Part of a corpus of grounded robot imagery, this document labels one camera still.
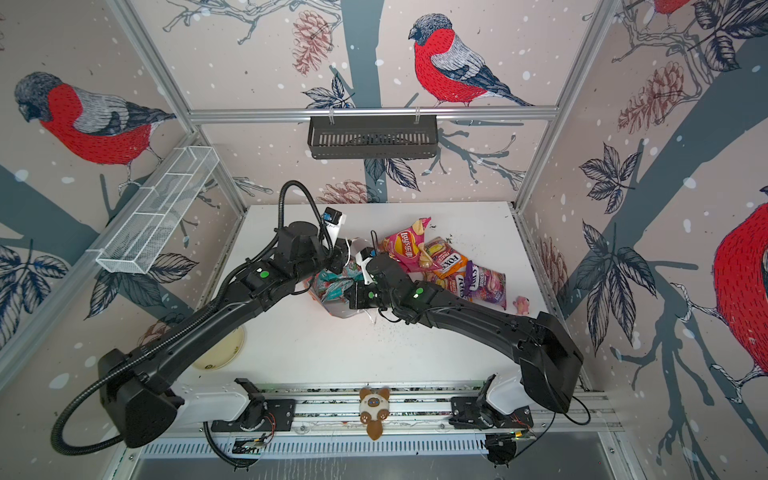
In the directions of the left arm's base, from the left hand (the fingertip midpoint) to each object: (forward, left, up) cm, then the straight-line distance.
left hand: (349, 241), depth 73 cm
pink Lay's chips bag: (+12, -15, -19) cm, 27 cm away
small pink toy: (-5, -51, -26) cm, 58 cm away
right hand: (-10, +3, -11) cm, 15 cm away
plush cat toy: (-32, -6, -27) cm, 43 cm away
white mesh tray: (+11, +52, +1) cm, 54 cm away
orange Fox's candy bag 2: (+3, -31, -26) cm, 41 cm away
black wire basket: (+50, -4, -1) cm, 50 cm away
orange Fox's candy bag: (+12, -28, -25) cm, 40 cm away
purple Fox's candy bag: (+2, -40, -25) cm, 48 cm away
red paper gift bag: (-5, +6, -26) cm, 27 cm away
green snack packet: (-1, +8, -20) cm, 22 cm away
